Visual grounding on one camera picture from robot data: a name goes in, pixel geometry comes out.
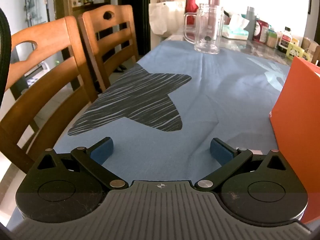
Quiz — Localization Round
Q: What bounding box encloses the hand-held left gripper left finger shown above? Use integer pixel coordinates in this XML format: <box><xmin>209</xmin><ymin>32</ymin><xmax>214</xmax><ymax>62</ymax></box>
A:
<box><xmin>37</xmin><ymin>137</ymin><xmax>129</xmax><ymax>190</ymax></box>

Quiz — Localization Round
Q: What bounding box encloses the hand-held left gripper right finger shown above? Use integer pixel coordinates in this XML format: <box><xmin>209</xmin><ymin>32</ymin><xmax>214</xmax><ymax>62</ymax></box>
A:
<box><xmin>194</xmin><ymin>137</ymin><xmax>287</xmax><ymax>192</ymax></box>

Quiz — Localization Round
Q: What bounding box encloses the orange cardboard box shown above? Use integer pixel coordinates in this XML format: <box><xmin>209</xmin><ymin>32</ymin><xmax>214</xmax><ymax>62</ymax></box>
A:
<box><xmin>269</xmin><ymin>56</ymin><xmax>320</xmax><ymax>225</ymax></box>

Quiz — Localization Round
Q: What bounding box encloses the blue star printed tablecloth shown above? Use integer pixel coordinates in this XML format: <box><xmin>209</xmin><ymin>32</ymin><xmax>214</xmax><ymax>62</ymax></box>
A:
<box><xmin>52</xmin><ymin>40</ymin><xmax>294</xmax><ymax>183</ymax></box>

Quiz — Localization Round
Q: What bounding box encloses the clear glass mug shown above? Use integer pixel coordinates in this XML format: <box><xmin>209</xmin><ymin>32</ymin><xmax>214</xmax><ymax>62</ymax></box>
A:
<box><xmin>184</xmin><ymin>3</ymin><xmax>224</xmax><ymax>54</ymax></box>

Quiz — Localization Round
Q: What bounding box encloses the tissue box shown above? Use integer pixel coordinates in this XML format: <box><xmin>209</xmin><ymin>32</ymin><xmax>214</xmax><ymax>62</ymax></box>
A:
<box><xmin>222</xmin><ymin>14</ymin><xmax>250</xmax><ymax>40</ymax></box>

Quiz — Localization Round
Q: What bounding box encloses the green lidded jar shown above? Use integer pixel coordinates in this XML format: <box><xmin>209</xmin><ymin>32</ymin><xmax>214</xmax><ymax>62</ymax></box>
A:
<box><xmin>266</xmin><ymin>29</ymin><xmax>278</xmax><ymax>48</ymax></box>

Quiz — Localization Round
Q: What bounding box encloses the yellow panda box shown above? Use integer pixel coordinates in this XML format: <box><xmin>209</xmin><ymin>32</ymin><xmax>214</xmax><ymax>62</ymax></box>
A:
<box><xmin>287</xmin><ymin>42</ymin><xmax>310</xmax><ymax>62</ymax></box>

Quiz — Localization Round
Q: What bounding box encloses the black capped labelled bottle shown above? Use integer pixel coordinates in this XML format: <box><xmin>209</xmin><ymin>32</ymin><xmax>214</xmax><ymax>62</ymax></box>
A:
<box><xmin>277</xmin><ymin>27</ymin><xmax>293</xmax><ymax>53</ymax></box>

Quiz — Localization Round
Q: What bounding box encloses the wooden chair with oval cutout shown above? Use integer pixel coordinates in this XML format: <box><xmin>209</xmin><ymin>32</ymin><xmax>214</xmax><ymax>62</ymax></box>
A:
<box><xmin>0</xmin><ymin>16</ymin><xmax>98</xmax><ymax>174</ymax></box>

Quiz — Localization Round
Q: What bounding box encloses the wooden chair with round cutout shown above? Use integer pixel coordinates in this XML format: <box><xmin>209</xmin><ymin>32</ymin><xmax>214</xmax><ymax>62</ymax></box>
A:
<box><xmin>77</xmin><ymin>4</ymin><xmax>139</xmax><ymax>93</ymax></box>

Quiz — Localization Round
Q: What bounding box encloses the grey bottle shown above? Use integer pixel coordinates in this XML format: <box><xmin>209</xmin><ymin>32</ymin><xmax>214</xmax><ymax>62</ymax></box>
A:
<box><xmin>246</xmin><ymin>6</ymin><xmax>258</xmax><ymax>40</ymax></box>

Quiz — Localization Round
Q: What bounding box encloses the white paper bag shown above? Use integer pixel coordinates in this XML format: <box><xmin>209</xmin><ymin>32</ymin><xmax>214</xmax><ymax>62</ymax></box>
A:
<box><xmin>149</xmin><ymin>1</ymin><xmax>186</xmax><ymax>36</ymax></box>

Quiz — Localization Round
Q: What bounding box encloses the red folded umbrella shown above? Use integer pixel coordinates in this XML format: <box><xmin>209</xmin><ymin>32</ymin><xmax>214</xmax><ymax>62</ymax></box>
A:
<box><xmin>185</xmin><ymin>0</ymin><xmax>198</xmax><ymax>25</ymax></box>

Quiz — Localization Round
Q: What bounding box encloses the metal rack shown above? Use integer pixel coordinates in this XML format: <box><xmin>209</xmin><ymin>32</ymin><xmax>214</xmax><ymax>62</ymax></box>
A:
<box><xmin>24</xmin><ymin>0</ymin><xmax>48</xmax><ymax>27</ymax></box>

